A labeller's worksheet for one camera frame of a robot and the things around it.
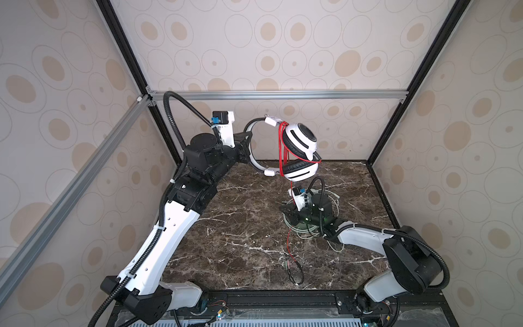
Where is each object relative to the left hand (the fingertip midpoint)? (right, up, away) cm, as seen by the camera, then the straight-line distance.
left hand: (254, 129), depth 57 cm
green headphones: (+21, -25, +9) cm, 34 cm away
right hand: (+9, -26, +28) cm, 39 cm away
